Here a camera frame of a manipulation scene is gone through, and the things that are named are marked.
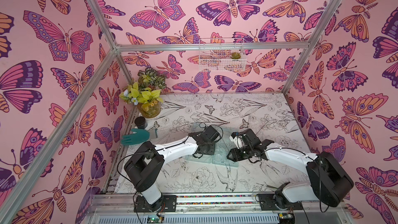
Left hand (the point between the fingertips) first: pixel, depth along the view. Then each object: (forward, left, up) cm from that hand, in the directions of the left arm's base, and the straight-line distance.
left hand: (212, 148), depth 88 cm
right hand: (-3, -10, -1) cm, 11 cm away
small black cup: (+17, +45, +1) cm, 48 cm away
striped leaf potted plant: (+37, +38, +20) cm, 57 cm away
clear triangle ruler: (-2, -5, -5) cm, 7 cm away
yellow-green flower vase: (+26, +39, +11) cm, 48 cm away
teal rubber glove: (+11, +46, -5) cm, 47 cm away
